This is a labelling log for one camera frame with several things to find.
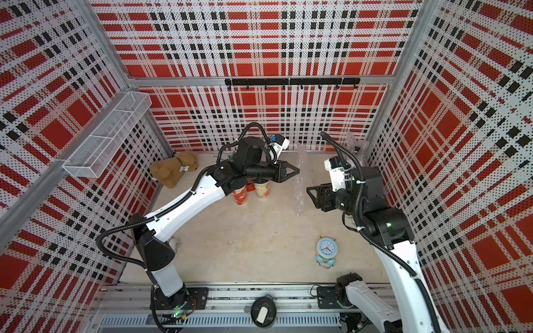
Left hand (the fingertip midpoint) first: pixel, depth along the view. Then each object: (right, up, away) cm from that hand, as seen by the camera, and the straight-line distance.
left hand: (301, 172), depth 67 cm
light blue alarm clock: (+12, -31, +14) cm, 36 cm away
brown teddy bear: (-62, 0, +32) cm, 69 cm away
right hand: (+5, -6, -4) cm, 8 cm away
